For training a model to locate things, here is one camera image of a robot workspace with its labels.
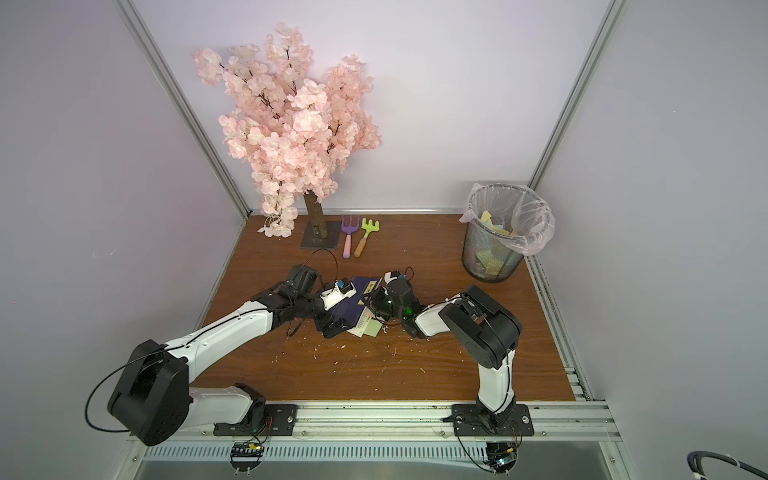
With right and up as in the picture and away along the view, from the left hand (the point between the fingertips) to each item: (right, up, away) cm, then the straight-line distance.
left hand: (346, 308), depth 84 cm
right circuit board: (+40, -33, -13) cm, 53 cm away
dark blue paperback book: (+1, -2, +3) cm, 4 cm away
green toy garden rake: (+4, +25, +30) cm, 39 cm away
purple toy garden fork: (-4, +19, +26) cm, 32 cm away
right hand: (+4, +5, +6) cm, 8 cm away
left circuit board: (-23, -34, -12) cm, 43 cm away
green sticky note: (+8, -7, +3) cm, 11 cm away
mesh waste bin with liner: (+52, +25, +17) cm, 60 cm away
